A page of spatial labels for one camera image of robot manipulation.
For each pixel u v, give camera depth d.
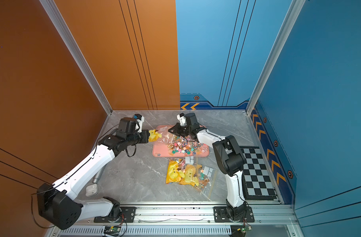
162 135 0.87
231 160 0.53
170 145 0.97
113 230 0.71
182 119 0.89
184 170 0.86
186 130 0.82
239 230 0.70
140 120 0.72
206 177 0.85
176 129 0.84
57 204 0.39
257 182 0.81
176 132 0.83
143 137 0.71
